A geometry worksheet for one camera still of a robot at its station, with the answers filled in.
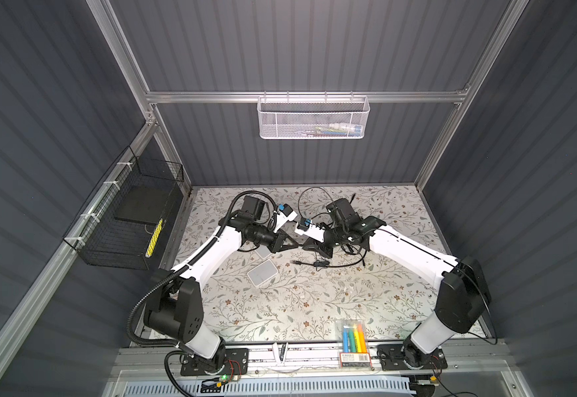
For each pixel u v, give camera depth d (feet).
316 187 2.11
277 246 2.34
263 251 2.39
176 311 1.44
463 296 1.45
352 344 2.50
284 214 2.38
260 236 2.30
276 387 2.53
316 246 2.37
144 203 2.42
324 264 3.07
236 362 2.37
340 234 2.11
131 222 2.40
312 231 2.32
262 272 2.99
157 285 1.37
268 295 2.85
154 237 2.28
